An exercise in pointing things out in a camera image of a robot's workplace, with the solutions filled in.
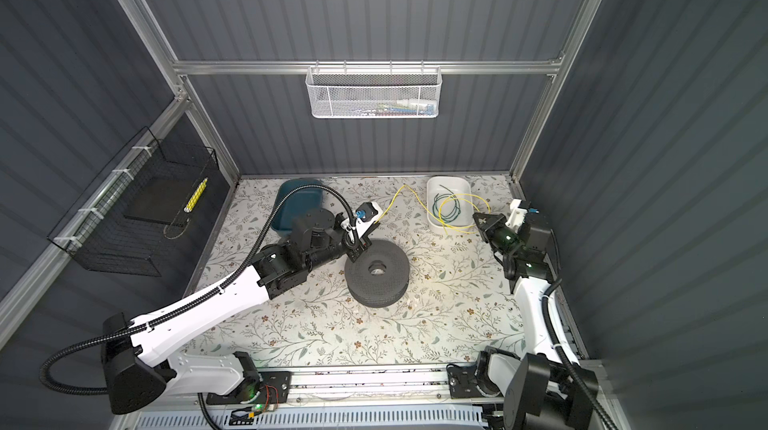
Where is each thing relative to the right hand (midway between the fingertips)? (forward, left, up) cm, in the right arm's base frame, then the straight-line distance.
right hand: (478, 216), depth 79 cm
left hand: (-6, +27, +7) cm, 28 cm away
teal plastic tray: (+24, +60, -22) cm, 68 cm away
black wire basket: (-12, +86, +13) cm, 88 cm away
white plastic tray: (+19, +3, -19) cm, 27 cm away
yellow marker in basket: (+2, +75, +7) cm, 75 cm away
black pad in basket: (+2, +83, +6) cm, 83 cm away
